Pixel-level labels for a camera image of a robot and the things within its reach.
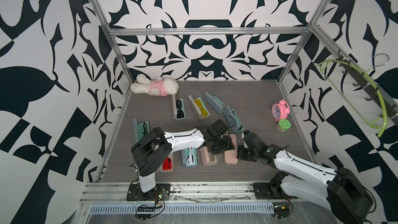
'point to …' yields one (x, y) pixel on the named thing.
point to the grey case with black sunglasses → (174, 109)
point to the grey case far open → (217, 103)
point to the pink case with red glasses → (171, 155)
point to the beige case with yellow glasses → (196, 108)
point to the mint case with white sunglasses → (184, 153)
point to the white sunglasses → (190, 158)
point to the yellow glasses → (203, 111)
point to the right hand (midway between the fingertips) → (234, 150)
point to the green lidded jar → (284, 125)
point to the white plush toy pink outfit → (157, 86)
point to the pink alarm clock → (281, 110)
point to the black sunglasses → (180, 113)
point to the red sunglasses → (167, 164)
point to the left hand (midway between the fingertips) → (232, 146)
